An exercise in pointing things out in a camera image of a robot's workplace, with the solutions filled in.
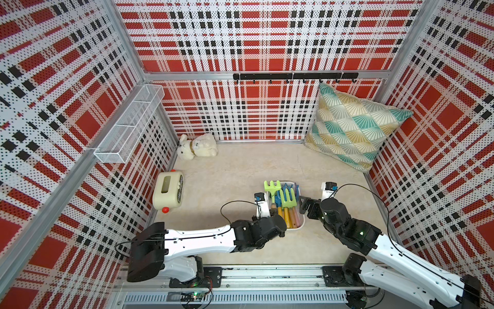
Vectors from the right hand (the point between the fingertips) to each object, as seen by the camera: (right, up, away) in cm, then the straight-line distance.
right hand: (311, 199), depth 77 cm
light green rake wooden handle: (-15, +4, +4) cm, 16 cm away
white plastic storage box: (-6, +4, +15) cm, 17 cm away
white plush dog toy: (-53, +24, +28) cm, 64 cm away
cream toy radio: (-64, +2, +12) cm, 65 cm away
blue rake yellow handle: (-12, -3, +11) cm, 17 cm away
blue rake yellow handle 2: (-8, +3, +17) cm, 19 cm away
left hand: (-13, -5, 0) cm, 14 cm away
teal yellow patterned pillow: (+23, +31, +14) cm, 41 cm away
